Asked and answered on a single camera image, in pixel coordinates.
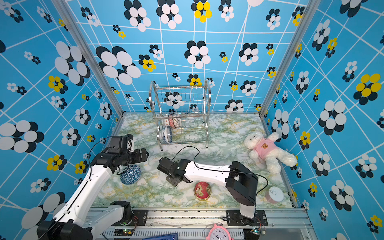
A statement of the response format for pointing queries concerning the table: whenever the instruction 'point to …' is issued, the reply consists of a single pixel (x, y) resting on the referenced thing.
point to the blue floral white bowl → (165, 134)
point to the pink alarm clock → (218, 232)
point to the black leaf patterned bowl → (172, 123)
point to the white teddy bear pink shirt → (267, 148)
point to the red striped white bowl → (177, 122)
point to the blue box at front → (171, 236)
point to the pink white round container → (274, 195)
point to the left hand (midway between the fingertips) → (142, 153)
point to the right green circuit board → (252, 234)
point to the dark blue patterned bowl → (131, 176)
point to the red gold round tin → (202, 190)
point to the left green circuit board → (123, 232)
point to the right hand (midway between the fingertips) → (176, 174)
